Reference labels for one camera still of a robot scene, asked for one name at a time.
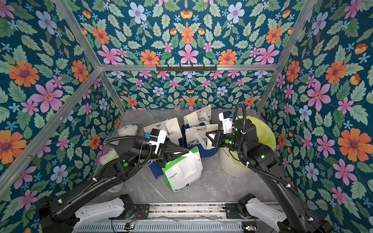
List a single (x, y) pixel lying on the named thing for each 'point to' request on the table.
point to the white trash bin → (230, 163)
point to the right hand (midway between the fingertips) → (209, 130)
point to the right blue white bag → (197, 137)
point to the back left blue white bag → (159, 126)
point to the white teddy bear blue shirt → (129, 130)
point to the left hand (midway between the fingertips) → (186, 153)
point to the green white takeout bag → (185, 169)
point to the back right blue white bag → (199, 118)
